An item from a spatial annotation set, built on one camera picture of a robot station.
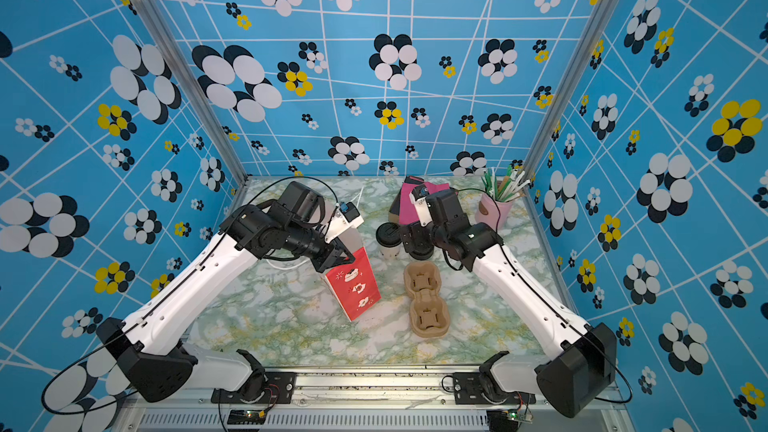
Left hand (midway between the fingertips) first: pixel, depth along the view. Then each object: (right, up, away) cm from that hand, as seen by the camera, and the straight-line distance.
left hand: (354, 256), depth 68 cm
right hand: (+16, +6, +11) cm, 20 cm away
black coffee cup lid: (+8, +3, +23) cm, 24 cm away
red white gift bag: (-1, -8, +6) cm, 10 cm away
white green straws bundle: (+45, +17, +25) cm, 55 cm away
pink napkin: (+14, +9, +37) cm, 40 cm away
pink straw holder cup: (+39, +9, +26) cm, 48 cm away
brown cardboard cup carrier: (+19, -18, +15) cm, 30 cm away
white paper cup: (+8, -4, +27) cm, 29 cm away
